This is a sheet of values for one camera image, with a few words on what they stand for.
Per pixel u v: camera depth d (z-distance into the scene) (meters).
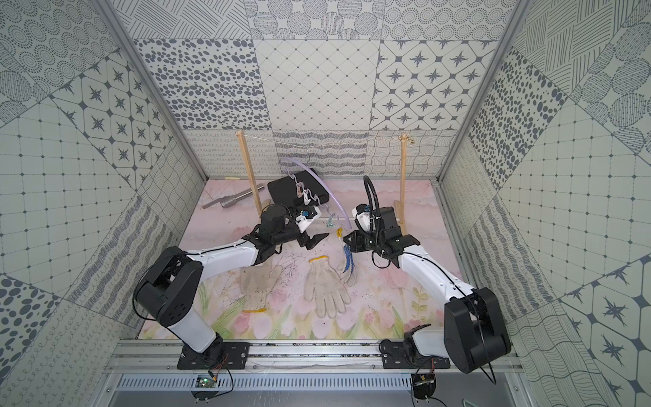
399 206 0.97
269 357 0.75
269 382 0.70
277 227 0.70
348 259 0.82
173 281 0.46
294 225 0.75
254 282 0.88
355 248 0.73
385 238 0.66
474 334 0.41
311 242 0.80
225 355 0.73
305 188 0.90
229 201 1.09
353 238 0.73
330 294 0.86
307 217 0.74
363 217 0.77
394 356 0.73
